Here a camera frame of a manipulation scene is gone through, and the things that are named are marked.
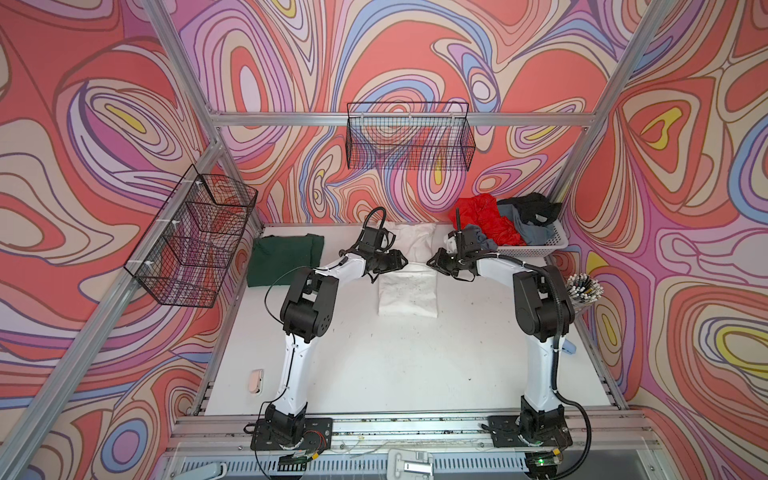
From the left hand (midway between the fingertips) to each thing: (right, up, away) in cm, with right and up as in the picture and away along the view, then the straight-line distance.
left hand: (405, 258), depth 102 cm
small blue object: (+47, -26, -16) cm, 56 cm away
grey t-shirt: (+45, +9, +2) cm, 46 cm away
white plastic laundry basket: (+55, +7, +3) cm, 55 cm away
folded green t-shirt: (-48, 0, +5) cm, 48 cm away
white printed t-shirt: (+2, -10, -4) cm, 11 cm away
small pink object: (-42, -33, -22) cm, 58 cm away
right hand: (+9, -3, +1) cm, 10 cm away
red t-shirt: (+30, +19, +13) cm, 38 cm away
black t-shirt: (+49, +19, +9) cm, 53 cm away
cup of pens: (+47, -8, -22) cm, 52 cm away
